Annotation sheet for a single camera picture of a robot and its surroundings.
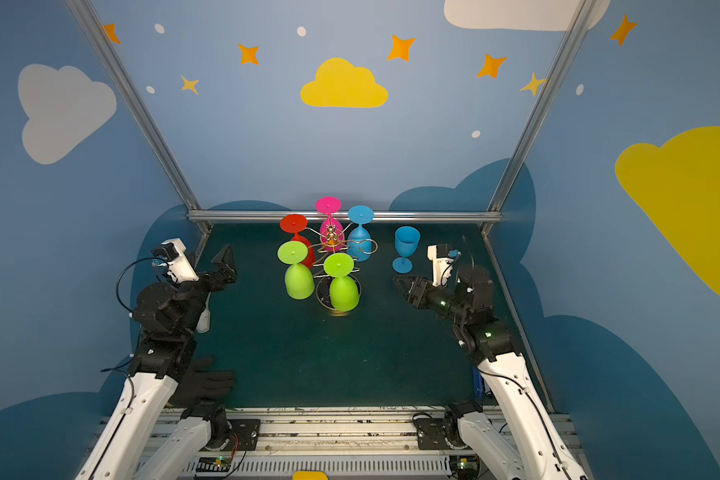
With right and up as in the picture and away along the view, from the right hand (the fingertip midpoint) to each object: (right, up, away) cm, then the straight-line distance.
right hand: (402, 276), depth 69 cm
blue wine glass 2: (+6, +10, +30) cm, 32 cm away
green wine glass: (-27, -1, +10) cm, 29 cm away
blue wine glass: (-10, +9, +19) cm, 23 cm away
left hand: (-45, +7, -2) cm, 45 cm away
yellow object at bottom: (-22, -47, 0) cm, 52 cm away
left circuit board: (-47, -47, +4) cm, 66 cm away
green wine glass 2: (-14, -4, +7) cm, 16 cm away
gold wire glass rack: (-22, -2, +22) cm, 31 cm away
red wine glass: (-28, +14, +13) cm, 34 cm away
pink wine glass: (-18, +11, +8) cm, 22 cm away
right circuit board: (+16, -48, +4) cm, 51 cm away
